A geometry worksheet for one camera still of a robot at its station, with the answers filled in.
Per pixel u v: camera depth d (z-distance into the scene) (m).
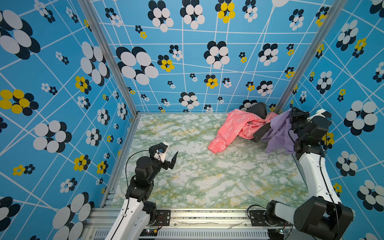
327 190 0.42
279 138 0.81
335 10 0.69
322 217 0.39
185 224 0.72
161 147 0.62
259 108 1.14
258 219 0.72
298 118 0.64
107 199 0.82
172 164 0.69
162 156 0.63
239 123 0.99
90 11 0.69
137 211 0.51
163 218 0.73
